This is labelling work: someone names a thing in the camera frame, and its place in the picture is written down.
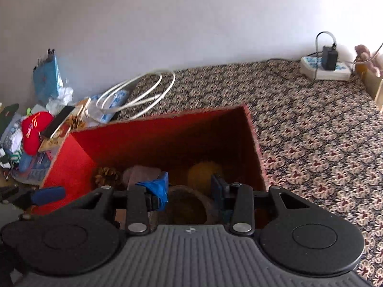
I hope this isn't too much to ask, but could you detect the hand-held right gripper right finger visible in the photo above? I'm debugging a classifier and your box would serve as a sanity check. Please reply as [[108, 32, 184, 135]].
[[210, 175, 313, 236]]

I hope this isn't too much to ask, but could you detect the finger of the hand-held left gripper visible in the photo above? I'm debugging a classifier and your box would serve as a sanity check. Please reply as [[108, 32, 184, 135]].
[[12, 186, 66, 219]]

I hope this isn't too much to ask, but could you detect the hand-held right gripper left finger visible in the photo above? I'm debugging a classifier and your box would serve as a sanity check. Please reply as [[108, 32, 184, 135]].
[[64, 171, 169, 236]]

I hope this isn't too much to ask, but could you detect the brown dried gourd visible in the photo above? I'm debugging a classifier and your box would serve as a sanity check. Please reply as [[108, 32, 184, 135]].
[[188, 161, 223, 196]]

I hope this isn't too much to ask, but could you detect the clear packing tape roll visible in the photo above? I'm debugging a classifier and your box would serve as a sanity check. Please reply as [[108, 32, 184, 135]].
[[162, 185, 220, 225]]

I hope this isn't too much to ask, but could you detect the red cardboard box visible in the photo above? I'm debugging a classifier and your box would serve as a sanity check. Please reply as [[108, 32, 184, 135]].
[[31, 104, 268, 231]]

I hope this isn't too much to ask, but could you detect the blue printed box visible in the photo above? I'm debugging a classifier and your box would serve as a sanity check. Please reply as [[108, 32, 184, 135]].
[[18, 152, 51, 183]]

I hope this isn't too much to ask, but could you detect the brown pine cone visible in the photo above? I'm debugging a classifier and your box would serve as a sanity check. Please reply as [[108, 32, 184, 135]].
[[95, 167, 122, 189], [64, 114, 86, 132]]

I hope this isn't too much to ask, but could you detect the tan cardboard piece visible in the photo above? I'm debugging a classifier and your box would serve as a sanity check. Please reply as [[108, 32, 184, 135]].
[[38, 97, 92, 153]]

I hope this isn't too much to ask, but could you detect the red plush cushion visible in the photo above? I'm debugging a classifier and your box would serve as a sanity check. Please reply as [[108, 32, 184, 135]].
[[21, 111, 54, 156]]

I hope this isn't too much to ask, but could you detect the black smartphone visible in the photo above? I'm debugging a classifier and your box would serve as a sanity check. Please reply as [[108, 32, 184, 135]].
[[39, 105, 77, 139]]

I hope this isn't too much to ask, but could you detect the dark green felt item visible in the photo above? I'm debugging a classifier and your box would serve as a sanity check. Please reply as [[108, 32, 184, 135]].
[[0, 103, 20, 135]]

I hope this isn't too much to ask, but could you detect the blue patterned white packet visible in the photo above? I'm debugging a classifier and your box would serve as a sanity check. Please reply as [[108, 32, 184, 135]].
[[90, 90, 129, 123]]

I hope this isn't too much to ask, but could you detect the crumpled white plastic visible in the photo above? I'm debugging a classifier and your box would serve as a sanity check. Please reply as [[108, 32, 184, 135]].
[[46, 87, 74, 116]]

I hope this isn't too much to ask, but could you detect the floral patterned cloth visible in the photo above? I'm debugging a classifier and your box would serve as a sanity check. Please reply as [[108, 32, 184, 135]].
[[114, 58, 383, 287]]

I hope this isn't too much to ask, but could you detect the blue packet with clips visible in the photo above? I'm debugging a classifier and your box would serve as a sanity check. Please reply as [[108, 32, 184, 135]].
[[32, 48, 60, 99]]

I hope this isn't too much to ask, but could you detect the white power strip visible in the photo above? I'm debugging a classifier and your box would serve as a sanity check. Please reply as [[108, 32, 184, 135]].
[[300, 55, 352, 81]]

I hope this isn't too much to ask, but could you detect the black charger adapter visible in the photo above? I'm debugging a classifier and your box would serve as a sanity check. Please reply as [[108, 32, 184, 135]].
[[321, 45, 338, 71]]

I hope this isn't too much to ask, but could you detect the gold paper bag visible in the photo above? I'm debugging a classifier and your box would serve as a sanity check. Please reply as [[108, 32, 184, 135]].
[[356, 63, 383, 112]]

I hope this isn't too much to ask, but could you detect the pink plush toy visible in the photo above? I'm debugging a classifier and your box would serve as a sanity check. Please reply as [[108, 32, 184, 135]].
[[355, 45, 383, 77]]

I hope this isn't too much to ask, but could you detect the white coiled cable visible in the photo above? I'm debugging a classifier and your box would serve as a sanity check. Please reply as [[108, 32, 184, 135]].
[[96, 70, 176, 120]]

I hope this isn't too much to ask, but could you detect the black cable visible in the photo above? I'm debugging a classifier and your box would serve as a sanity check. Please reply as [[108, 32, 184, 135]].
[[266, 31, 337, 82]]

